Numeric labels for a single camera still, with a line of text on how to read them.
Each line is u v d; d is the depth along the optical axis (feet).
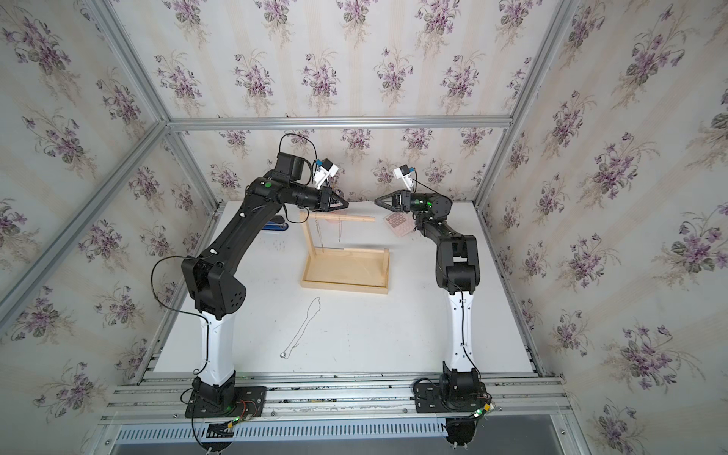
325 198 2.37
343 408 2.40
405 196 2.63
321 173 2.48
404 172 2.75
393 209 2.95
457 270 2.10
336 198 2.55
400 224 3.65
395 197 2.94
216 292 1.74
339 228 3.93
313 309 2.97
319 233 2.97
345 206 2.63
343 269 3.24
